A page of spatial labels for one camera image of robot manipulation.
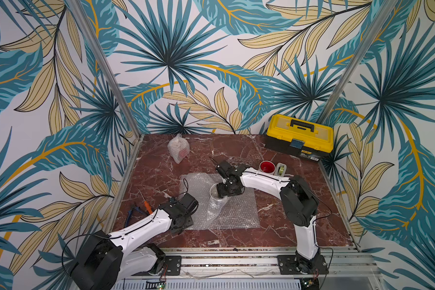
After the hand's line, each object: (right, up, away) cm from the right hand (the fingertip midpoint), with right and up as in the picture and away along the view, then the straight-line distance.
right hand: (224, 193), depth 92 cm
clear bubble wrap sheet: (-25, +23, +11) cm, 36 cm away
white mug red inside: (+24, +13, +6) cm, 28 cm away
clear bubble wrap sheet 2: (+6, -8, -4) cm, 10 cm away
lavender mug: (-4, -2, -9) cm, 10 cm away
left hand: (-18, -13, -9) cm, 24 cm away
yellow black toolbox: (+41, +30, +7) cm, 51 cm away
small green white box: (+31, +12, +6) cm, 33 cm away
